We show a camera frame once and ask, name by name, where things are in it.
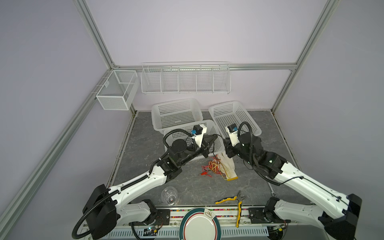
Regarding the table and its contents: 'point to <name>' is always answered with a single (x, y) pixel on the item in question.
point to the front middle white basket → (212, 129)
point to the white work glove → (226, 166)
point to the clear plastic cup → (169, 195)
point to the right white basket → (232, 112)
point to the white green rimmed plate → (200, 223)
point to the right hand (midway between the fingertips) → (225, 140)
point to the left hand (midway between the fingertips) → (217, 138)
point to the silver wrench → (273, 193)
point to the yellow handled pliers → (239, 198)
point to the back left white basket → (172, 114)
